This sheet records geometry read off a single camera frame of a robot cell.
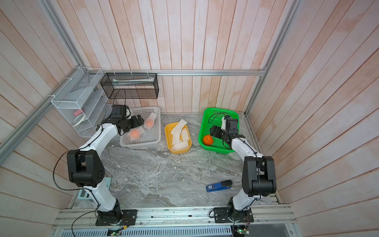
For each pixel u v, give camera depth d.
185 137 1.02
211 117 1.13
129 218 0.73
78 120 0.82
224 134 0.79
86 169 0.48
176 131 1.03
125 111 0.76
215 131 0.84
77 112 0.82
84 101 0.80
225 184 0.81
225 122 0.76
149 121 1.07
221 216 0.73
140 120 0.85
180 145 0.98
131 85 1.07
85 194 0.78
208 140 0.96
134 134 0.98
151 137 1.04
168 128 1.05
